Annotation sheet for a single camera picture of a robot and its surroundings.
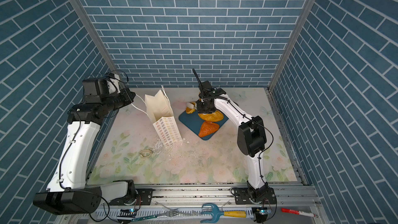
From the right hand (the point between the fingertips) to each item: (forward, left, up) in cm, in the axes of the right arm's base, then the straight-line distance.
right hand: (198, 109), depth 91 cm
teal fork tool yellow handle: (-49, -13, -12) cm, 52 cm away
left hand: (-10, +26, +22) cm, 36 cm away
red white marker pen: (-45, -51, -14) cm, 69 cm away
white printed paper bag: (-3, +23, -1) cm, 23 cm away
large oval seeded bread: (+2, -10, -9) cm, 14 cm away
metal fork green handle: (-50, +7, -13) cm, 52 cm away
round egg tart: (+5, +7, -9) cm, 13 cm away
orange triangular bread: (-7, -6, -10) cm, 13 cm away
